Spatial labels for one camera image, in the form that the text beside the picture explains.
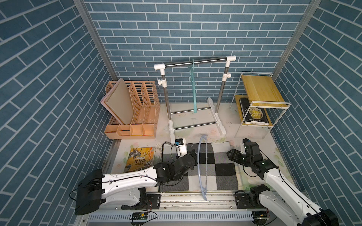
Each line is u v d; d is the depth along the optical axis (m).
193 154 0.74
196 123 1.08
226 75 0.81
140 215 0.72
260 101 0.77
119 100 0.97
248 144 0.66
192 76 1.05
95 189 0.41
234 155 0.75
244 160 0.70
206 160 0.87
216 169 0.83
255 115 0.89
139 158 0.88
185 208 0.73
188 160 0.54
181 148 0.65
